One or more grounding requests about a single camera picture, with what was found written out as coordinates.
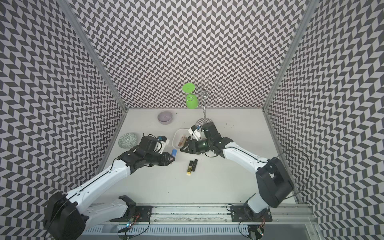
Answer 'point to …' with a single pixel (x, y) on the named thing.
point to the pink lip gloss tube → (181, 140)
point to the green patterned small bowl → (127, 141)
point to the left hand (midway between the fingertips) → (172, 160)
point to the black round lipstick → (195, 162)
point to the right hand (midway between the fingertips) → (184, 152)
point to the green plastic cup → (191, 99)
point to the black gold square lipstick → (189, 172)
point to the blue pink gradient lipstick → (174, 152)
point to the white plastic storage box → (177, 136)
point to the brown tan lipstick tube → (184, 140)
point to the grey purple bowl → (165, 117)
